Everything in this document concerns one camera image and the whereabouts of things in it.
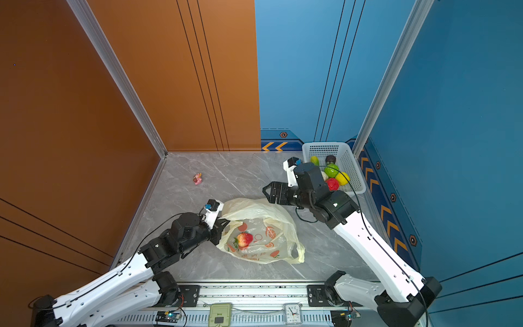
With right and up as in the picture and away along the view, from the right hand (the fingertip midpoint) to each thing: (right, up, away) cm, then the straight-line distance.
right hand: (268, 192), depth 67 cm
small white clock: (+8, -41, +1) cm, 42 cm away
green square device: (-17, -42, +1) cm, 45 cm away
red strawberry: (-10, -22, +16) cm, 29 cm away
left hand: (-14, -11, +7) cm, 19 cm away
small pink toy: (-37, +3, +38) cm, 53 cm away
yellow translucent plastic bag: (-4, -20, +22) cm, 30 cm away
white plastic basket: (+42, +13, +43) cm, 61 cm away
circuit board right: (+25, -44, +2) cm, 51 cm away
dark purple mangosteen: (+34, +14, +45) cm, 58 cm away
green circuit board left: (-35, -44, +3) cm, 56 cm away
